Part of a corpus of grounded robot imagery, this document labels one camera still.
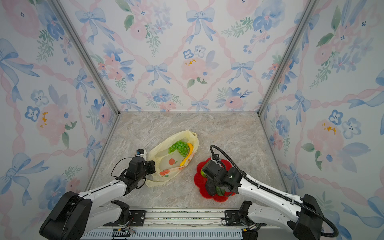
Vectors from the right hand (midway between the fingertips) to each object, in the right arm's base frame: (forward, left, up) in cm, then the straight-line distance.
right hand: (212, 176), depth 79 cm
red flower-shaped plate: (0, +6, -8) cm, 10 cm away
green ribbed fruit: (-6, -4, -5) cm, 9 cm away
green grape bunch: (+21, +18, -3) cm, 28 cm away
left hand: (+11, +33, -5) cm, 35 cm away
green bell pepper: (+3, +5, -3) cm, 6 cm away
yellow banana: (+16, +13, -6) cm, 22 cm away
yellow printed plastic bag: (+11, +27, -9) cm, 30 cm away
